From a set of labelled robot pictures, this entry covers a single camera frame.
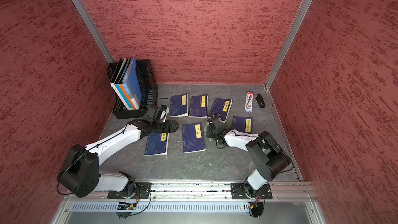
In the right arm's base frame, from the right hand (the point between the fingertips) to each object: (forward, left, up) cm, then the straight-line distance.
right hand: (211, 133), depth 94 cm
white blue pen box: (+24, -29, 0) cm, 38 cm away
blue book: (+22, +22, +1) cm, 31 cm away
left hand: (-1, +23, +9) cm, 25 cm away
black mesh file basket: (+37, +46, +5) cm, 59 cm away
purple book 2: (+21, -8, 0) cm, 22 cm away
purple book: (+20, +8, +1) cm, 22 cm away
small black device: (+23, -36, +2) cm, 43 cm away
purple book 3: (-3, +11, 0) cm, 12 cm away
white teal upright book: (+14, +51, +28) cm, 60 cm away
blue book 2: (-7, +33, +1) cm, 33 cm away
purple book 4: (+6, -22, 0) cm, 22 cm away
